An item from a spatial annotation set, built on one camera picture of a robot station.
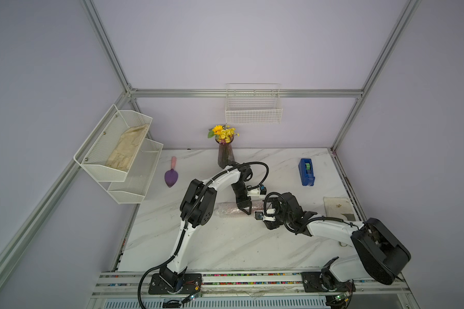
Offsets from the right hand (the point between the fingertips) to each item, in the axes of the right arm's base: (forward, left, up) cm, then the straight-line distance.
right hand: (267, 207), depth 91 cm
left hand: (0, +11, -1) cm, 11 cm away
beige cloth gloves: (+15, +62, +27) cm, 69 cm away
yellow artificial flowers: (+29, +20, +22) cm, 41 cm away
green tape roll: (+23, -24, +2) cm, 33 cm away
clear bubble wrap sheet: (-2, +18, +2) cm, 18 cm away
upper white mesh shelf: (+13, +66, +28) cm, 73 cm away
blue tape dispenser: (+21, -24, +1) cm, 32 cm away
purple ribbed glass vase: (+29, +20, +8) cm, 36 cm away
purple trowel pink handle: (+21, +51, -1) cm, 55 cm away
